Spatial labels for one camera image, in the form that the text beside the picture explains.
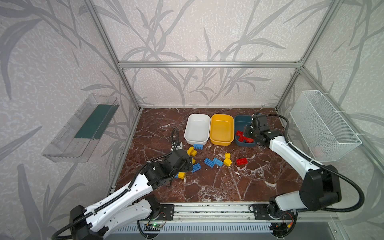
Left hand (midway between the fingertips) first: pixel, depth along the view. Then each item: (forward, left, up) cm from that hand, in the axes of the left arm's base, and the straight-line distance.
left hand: (187, 156), depth 76 cm
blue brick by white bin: (+13, -6, -14) cm, 20 cm away
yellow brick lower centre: (+3, -23, -14) cm, 27 cm away
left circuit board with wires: (-29, +16, -17) cm, 37 cm away
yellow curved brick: (+11, 0, -14) cm, 17 cm away
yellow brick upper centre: (+8, -24, -15) cm, 29 cm away
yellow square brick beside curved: (+9, -2, -15) cm, 17 cm away
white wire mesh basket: (+1, -60, +19) cm, 63 cm away
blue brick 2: (+4, -17, -16) cm, 24 cm away
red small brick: (+19, -34, -13) cm, 41 cm away
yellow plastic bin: (+28, -21, -15) cm, 38 cm away
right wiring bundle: (-30, -46, -17) cm, 58 cm away
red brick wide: (+4, -32, -14) cm, 35 cm away
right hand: (+20, -34, 0) cm, 39 cm away
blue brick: (+3, -12, -16) cm, 20 cm away
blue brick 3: (0, -4, -15) cm, 16 cm away
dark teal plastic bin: (+34, -35, -14) cm, 51 cm away
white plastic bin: (+27, -4, -14) cm, 31 cm away
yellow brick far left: (-5, +4, -14) cm, 15 cm away
